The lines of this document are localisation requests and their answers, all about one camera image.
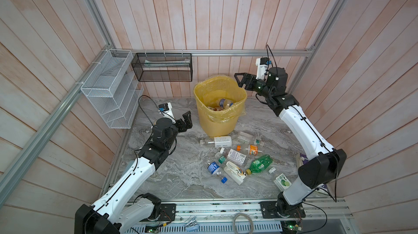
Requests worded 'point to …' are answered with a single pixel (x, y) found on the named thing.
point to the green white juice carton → (282, 182)
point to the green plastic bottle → (259, 164)
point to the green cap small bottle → (222, 159)
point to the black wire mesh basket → (163, 67)
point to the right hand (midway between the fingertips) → (239, 75)
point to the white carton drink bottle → (234, 172)
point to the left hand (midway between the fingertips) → (183, 116)
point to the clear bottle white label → (219, 141)
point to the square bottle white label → (234, 156)
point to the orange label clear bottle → (253, 149)
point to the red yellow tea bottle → (215, 109)
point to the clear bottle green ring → (258, 142)
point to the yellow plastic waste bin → (208, 91)
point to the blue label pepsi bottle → (214, 168)
